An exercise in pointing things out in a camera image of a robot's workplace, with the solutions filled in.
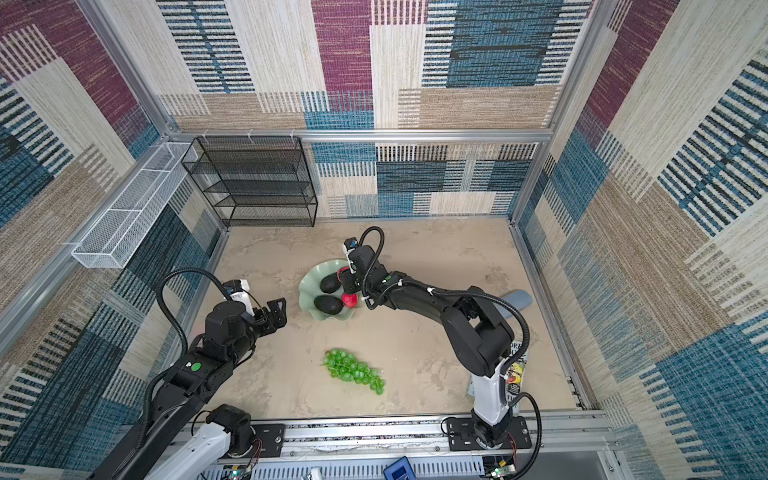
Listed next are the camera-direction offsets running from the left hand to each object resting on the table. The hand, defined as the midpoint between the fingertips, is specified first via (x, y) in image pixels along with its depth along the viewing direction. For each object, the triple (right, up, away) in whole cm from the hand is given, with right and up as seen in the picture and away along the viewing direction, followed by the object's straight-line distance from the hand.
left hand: (272, 300), depth 77 cm
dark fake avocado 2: (+11, -4, +17) cm, 21 cm away
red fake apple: (+13, +5, +25) cm, 29 cm away
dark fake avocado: (+11, +2, +19) cm, 22 cm away
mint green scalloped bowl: (+5, 0, +19) cm, 19 cm away
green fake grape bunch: (+17, -18, +5) cm, 26 cm away
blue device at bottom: (+32, -34, -12) cm, 48 cm away
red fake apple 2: (+18, -3, +17) cm, 25 cm away
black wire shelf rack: (-19, +37, +33) cm, 53 cm away
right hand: (+18, +5, +15) cm, 23 cm away
